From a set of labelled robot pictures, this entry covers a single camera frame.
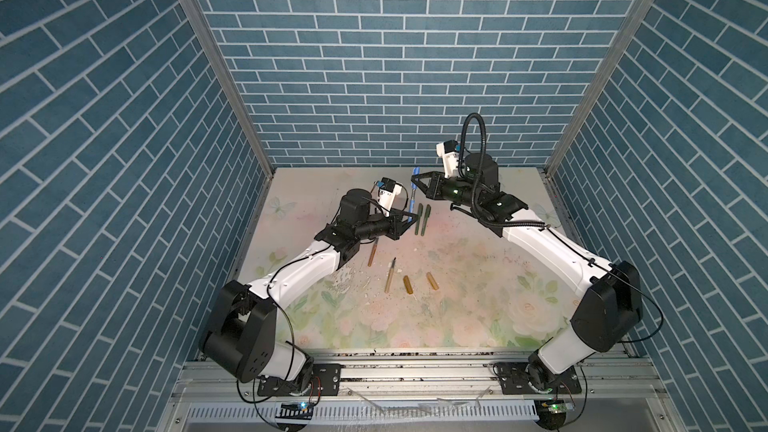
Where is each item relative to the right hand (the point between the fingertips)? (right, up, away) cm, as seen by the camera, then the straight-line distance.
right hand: (409, 176), depth 76 cm
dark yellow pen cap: (0, -32, +14) cm, 35 cm away
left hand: (+2, -11, +2) cm, 11 cm away
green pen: (+5, -11, +32) cm, 34 cm away
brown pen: (-11, -24, +21) cm, 34 cm away
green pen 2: (+7, -13, +30) cm, 33 cm away
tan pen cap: (+8, -31, +15) cm, 36 cm away
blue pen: (0, -6, -9) cm, 11 cm away
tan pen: (-6, -31, +15) cm, 35 cm away
